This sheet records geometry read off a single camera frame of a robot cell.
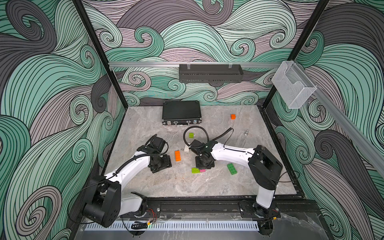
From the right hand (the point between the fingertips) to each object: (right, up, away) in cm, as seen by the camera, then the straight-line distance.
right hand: (199, 168), depth 86 cm
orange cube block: (+28, +31, +25) cm, 49 cm away
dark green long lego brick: (+19, 0, -1) cm, 19 cm away
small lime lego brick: (-5, +18, +17) cm, 25 cm away
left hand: (-19, +3, -3) cm, 19 cm away
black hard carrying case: (-12, +34, +25) cm, 44 cm away
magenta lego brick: (+2, -1, -1) cm, 2 cm away
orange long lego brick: (-13, +6, +6) cm, 16 cm away
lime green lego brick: (-2, -1, -1) cm, 3 cm away
